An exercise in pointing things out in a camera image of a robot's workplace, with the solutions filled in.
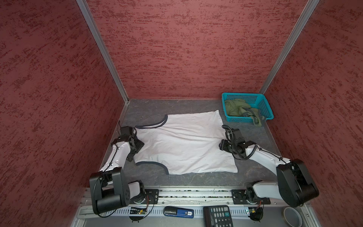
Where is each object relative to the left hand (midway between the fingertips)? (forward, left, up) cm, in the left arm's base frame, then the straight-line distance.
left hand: (138, 152), depth 86 cm
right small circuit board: (-30, -67, -5) cm, 73 cm away
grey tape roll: (-31, -84, -4) cm, 90 cm away
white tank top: (+9, -33, -5) cm, 34 cm away
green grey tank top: (+36, -70, +4) cm, 79 cm away
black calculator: (-32, -46, -2) cm, 56 cm away
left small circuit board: (-29, -3, -7) cm, 30 cm away
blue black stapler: (-30, -26, +1) cm, 40 cm away
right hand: (+4, -54, -2) cm, 54 cm away
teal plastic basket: (+45, -88, +2) cm, 99 cm away
